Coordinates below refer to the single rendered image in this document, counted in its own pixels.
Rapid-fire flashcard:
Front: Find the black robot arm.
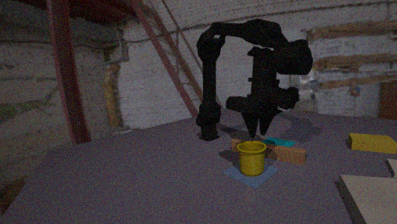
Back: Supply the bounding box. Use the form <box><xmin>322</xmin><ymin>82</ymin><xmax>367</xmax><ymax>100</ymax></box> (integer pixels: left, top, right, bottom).
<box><xmin>195</xmin><ymin>19</ymin><xmax>313</xmax><ymax>142</ymax></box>

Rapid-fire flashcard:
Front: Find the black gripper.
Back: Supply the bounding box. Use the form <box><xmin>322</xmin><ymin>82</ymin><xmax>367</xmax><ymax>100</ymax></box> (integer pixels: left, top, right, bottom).
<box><xmin>226</xmin><ymin>73</ymin><xmax>282</xmax><ymax>138</ymax></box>

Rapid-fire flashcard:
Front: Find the yellow cup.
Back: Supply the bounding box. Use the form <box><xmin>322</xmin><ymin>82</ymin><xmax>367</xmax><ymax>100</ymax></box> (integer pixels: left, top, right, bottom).
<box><xmin>237</xmin><ymin>141</ymin><xmax>267</xmax><ymax>177</ymax></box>

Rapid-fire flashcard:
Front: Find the small yellow block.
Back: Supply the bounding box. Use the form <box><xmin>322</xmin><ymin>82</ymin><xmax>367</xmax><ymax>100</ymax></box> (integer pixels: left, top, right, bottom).
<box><xmin>348</xmin><ymin>133</ymin><xmax>397</xmax><ymax>154</ymax></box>

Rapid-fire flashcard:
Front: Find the brown rectangular bar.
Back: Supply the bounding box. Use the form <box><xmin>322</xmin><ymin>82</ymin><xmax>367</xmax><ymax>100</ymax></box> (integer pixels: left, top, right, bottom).
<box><xmin>231</xmin><ymin>138</ymin><xmax>307</xmax><ymax>165</ymax></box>

